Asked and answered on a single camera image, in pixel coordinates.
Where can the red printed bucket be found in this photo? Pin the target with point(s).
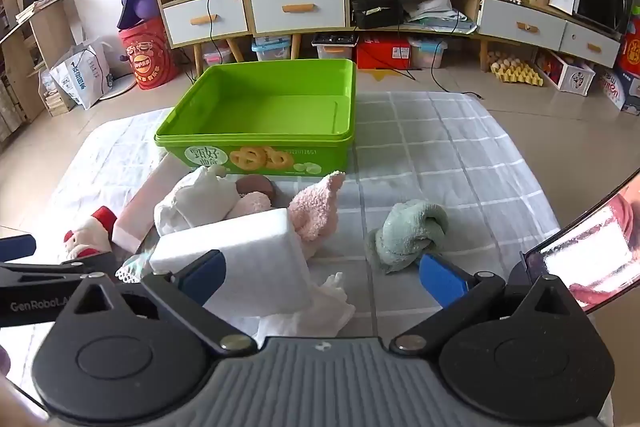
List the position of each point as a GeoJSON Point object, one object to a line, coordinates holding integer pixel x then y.
{"type": "Point", "coordinates": [147, 57]}

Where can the green plastic storage box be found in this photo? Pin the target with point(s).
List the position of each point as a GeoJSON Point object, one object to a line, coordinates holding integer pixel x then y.
{"type": "Point", "coordinates": [270, 107]}

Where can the white cartoon printed box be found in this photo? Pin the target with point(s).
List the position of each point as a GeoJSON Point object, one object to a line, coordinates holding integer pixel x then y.
{"type": "Point", "coordinates": [567, 74]}

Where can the glossy red object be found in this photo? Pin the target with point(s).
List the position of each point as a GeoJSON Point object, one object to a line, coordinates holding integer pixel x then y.
{"type": "Point", "coordinates": [600, 257]}

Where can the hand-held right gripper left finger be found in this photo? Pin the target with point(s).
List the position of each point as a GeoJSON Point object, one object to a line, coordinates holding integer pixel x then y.
{"type": "Point", "coordinates": [202, 278]}

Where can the blue lidded clear box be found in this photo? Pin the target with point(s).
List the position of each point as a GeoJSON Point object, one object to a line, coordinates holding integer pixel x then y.
{"type": "Point", "coordinates": [271, 51]}

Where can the white pink packet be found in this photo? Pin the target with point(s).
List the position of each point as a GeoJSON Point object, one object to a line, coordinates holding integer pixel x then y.
{"type": "Point", "coordinates": [145, 207]}

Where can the white cabinet drawer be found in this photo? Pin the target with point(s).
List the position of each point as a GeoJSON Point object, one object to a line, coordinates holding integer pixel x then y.
{"type": "Point", "coordinates": [590, 44]}
{"type": "Point", "coordinates": [522, 24]}
{"type": "Point", "coordinates": [205, 19]}
{"type": "Point", "coordinates": [297, 9]}

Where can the green fluffy towel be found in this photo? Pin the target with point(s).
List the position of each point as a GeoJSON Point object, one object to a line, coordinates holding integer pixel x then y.
{"type": "Point", "coordinates": [407, 232]}

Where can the red white santa plush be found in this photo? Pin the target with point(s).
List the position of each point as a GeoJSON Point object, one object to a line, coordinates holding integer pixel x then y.
{"type": "Point", "coordinates": [90, 232]}

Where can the yellow egg tray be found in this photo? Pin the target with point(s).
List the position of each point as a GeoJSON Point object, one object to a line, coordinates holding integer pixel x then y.
{"type": "Point", "coordinates": [517, 71]}

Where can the black bag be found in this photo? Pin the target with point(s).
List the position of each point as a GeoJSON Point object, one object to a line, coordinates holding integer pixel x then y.
{"type": "Point", "coordinates": [377, 9]}

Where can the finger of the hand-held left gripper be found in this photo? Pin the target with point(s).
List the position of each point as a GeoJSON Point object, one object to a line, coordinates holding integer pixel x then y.
{"type": "Point", "coordinates": [35, 294]}
{"type": "Point", "coordinates": [17, 247]}

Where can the white foam block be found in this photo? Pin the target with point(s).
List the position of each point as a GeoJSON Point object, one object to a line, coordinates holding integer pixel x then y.
{"type": "Point", "coordinates": [250, 252]}

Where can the white paper bag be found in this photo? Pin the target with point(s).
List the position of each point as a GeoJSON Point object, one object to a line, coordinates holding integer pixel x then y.
{"type": "Point", "coordinates": [80, 74]}

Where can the pink fluffy sock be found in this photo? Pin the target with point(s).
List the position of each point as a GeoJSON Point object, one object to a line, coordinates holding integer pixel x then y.
{"type": "Point", "coordinates": [315, 212]}

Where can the clear plastic storage box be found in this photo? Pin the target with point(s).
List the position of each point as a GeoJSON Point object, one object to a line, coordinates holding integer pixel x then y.
{"type": "Point", "coordinates": [427, 53]}
{"type": "Point", "coordinates": [334, 47]}

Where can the brown powder puff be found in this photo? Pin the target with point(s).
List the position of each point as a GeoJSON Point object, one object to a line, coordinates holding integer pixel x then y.
{"type": "Point", "coordinates": [255, 184]}

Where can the folded clothes pile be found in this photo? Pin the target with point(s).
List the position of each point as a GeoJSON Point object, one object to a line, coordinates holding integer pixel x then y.
{"type": "Point", "coordinates": [435, 12]}

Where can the white cloth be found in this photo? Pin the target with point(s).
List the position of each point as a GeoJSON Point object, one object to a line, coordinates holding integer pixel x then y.
{"type": "Point", "coordinates": [315, 312]}
{"type": "Point", "coordinates": [195, 202]}

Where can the wooden bookshelf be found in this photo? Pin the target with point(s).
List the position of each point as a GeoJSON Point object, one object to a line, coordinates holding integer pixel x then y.
{"type": "Point", "coordinates": [35, 37]}

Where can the white blue printed carton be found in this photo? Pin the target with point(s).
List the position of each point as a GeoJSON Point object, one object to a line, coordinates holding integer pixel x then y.
{"type": "Point", "coordinates": [620, 94]}

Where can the red cardboard box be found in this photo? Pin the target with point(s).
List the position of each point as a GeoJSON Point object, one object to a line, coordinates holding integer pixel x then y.
{"type": "Point", "coordinates": [382, 53]}

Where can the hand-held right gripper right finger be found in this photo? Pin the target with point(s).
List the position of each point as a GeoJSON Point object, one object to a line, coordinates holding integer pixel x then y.
{"type": "Point", "coordinates": [440, 279]}

